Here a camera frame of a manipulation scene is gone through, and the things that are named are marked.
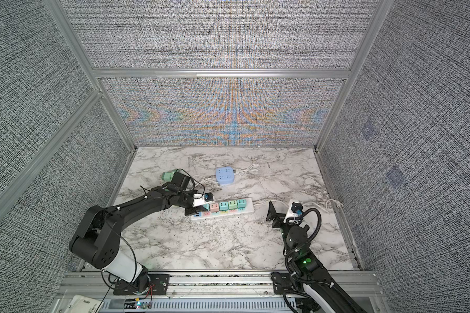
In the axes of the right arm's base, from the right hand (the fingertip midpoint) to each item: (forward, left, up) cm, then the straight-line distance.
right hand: (282, 199), depth 79 cm
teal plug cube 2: (+2, +24, -10) cm, 26 cm away
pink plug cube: (+1, +28, -9) cm, 29 cm away
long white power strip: (-1, +31, -13) cm, 34 cm away
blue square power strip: (+22, +24, -14) cm, 35 cm away
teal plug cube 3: (+3, +16, -9) cm, 19 cm away
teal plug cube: (+1, +31, -8) cm, 32 cm away
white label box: (-34, +73, -14) cm, 82 cm away
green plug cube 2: (+3, +20, -9) cm, 22 cm away
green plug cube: (+22, +55, -15) cm, 61 cm away
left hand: (+4, +31, -9) cm, 33 cm away
